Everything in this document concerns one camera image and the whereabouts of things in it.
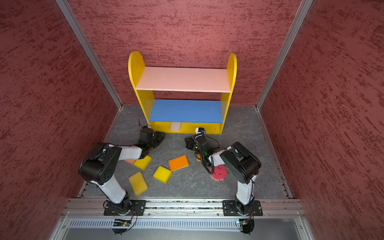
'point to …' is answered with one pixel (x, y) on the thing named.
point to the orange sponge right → (199, 156)
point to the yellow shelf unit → (197, 98)
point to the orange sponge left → (178, 162)
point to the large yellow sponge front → (138, 183)
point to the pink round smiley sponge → (220, 172)
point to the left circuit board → (120, 222)
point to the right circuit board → (243, 222)
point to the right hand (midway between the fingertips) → (184, 141)
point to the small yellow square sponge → (162, 174)
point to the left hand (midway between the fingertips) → (166, 136)
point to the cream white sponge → (175, 126)
